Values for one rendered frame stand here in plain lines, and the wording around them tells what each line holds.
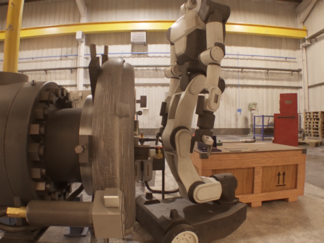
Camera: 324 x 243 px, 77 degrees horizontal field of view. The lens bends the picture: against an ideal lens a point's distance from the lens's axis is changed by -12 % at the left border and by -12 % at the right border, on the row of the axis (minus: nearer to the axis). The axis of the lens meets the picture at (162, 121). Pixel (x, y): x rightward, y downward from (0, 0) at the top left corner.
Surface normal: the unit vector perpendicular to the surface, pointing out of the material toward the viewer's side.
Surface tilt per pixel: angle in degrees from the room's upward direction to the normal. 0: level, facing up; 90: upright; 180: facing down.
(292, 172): 90
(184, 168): 115
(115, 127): 78
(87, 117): 58
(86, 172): 110
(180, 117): 90
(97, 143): 85
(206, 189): 90
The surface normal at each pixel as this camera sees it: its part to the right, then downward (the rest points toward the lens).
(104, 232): 0.11, 0.38
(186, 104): 0.34, 0.42
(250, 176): 0.11, 0.00
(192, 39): -0.36, 0.14
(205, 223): 0.42, 0.00
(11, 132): 0.11, -0.24
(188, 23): -0.35, -0.08
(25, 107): 0.10, -0.54
